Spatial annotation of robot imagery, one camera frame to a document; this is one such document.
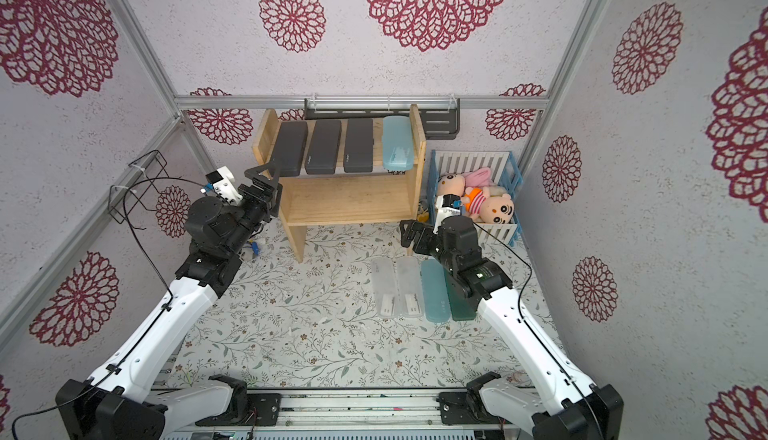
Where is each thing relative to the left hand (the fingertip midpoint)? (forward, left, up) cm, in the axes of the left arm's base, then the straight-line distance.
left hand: (282, 172), depth 66 cm
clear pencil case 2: (-7, -31, -43) cm, 53 cm away
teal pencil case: (-7, -39, -43) cm, 58 cm away
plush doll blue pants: (+27, -46, -30) cm, 61 cm away
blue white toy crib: (+36, -68, -33) cm, 84 cm away
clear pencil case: (-4, -22, -43) cm, 49 cm away
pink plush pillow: (+33, -58, -33) cm, 74 cm away
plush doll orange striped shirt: (+15, -55, -29) cm, 64 cm away
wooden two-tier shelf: (+13, -9, -23) cm, 28 cm away
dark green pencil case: (-13, -47, -44) cm, 65 cm away
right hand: (-4, -32, -15) cm, 36 cm away
